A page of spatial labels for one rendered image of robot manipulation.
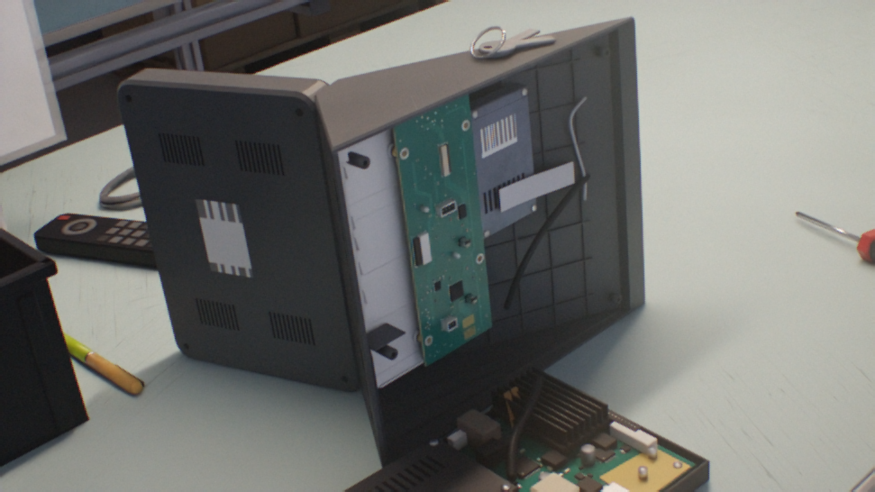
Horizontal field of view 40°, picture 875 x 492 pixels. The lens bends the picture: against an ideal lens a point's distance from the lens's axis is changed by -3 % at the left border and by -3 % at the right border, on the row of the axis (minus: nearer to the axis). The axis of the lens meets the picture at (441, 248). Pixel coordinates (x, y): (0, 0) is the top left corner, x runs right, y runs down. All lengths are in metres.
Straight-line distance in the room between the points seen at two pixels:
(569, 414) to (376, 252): 0.14
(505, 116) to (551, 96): 0.05
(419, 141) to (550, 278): 0.18
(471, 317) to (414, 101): 0.15
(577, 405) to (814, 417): 0.14
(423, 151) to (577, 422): 0.18
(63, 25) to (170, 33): 0.18
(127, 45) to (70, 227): 1.02
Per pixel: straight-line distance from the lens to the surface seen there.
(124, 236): 1.03
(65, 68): 2.02
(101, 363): 0.87
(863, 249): 0.91
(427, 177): 0.68
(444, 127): 0.68
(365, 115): 0.65
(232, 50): 4.32
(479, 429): 0.70
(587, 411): 0.71
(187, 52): 2.80
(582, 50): 0.76
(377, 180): 0.67
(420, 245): 0.69
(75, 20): 2.09
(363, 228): 0.67
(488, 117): 0.72
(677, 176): 1.05
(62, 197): 1.18
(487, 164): 0.72
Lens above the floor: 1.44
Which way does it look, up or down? 27 degrees down
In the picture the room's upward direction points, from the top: 7 degrees counter-clockwise
